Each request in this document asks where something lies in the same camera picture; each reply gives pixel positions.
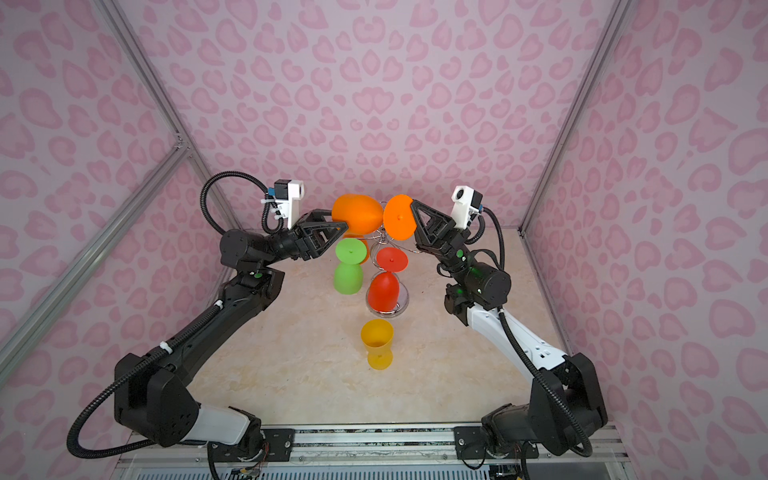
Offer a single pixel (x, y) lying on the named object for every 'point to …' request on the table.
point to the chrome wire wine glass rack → (382, 238)
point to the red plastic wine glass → (384, 287)
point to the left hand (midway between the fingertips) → (348, 223)
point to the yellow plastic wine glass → (378, 337)
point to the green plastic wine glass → (348, 275)
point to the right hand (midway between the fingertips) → (410, 216)
